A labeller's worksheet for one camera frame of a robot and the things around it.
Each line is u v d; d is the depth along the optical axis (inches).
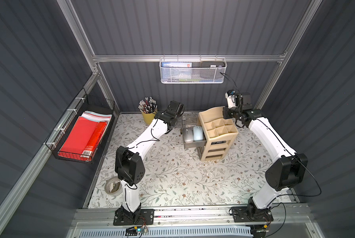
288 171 17.5
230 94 29.0
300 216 29.3
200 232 30.3
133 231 27.8
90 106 33.2
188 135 33.6
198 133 32.5
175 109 26.3
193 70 34.2
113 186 32.6
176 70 35.5
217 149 33.4
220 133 29.2
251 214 26.4
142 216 29.0
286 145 19.2
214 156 35.9
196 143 37.5
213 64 34.1
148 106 39.0
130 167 19.0
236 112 25.1
